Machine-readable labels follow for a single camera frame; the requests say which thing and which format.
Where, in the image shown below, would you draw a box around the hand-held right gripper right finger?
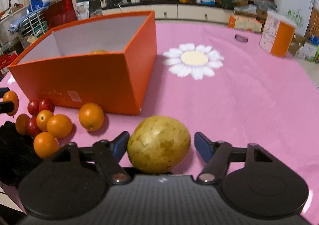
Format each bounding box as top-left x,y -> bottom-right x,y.
194,131 -> 275,185

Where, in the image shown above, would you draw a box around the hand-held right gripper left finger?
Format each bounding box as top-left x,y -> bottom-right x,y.
51,131 -> 130,185

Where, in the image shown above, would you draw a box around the red cherry tomatoes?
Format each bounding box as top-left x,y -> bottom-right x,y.
36,110 -> 54,132

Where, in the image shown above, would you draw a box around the orange cardboard box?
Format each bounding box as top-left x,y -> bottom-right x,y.
8,10 -> 157,116

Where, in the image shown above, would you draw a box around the red and white carton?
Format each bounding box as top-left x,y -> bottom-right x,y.
0,50 -> 19,76

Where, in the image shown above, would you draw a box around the black cloth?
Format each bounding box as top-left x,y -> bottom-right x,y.
0,121 -> 44,188

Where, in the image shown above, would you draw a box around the pink floral tablecloth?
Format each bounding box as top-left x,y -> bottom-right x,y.
0,20 -> 319,225

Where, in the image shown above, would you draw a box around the red gift bag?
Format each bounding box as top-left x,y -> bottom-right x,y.
45,0 -> 78,29

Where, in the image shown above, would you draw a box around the white plastic bag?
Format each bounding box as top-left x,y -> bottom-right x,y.
75,1 -> 90,20

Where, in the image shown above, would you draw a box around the orange and white carton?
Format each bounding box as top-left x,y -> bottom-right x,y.
228,15 -> 263,33

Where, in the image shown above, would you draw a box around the orange and white canister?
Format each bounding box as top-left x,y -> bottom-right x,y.
259,10 -> 296,57

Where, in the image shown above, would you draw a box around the white tv cabinet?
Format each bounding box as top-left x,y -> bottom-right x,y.
102,3 -> 235,24

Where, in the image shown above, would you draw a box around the green and white box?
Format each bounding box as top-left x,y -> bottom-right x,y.
295,38 -> 319,63

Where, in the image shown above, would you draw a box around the white chest freezer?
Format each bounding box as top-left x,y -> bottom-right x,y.
264,0 -> 316,37

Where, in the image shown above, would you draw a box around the wire rack cart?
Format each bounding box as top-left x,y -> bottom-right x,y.
0,0 -> 48,48

